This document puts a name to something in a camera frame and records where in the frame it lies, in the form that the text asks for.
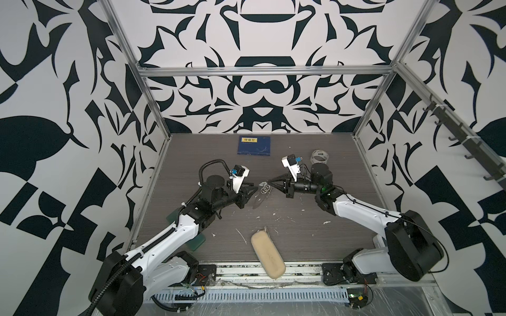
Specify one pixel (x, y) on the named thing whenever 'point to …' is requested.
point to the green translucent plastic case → (195, 243)
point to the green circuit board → (358, 297)
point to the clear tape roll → (319, 156)
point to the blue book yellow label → (254, 145)
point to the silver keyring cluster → (265, 189)
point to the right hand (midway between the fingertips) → (271, 183)
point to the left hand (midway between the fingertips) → (256, 182)
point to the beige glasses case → (269, 253)
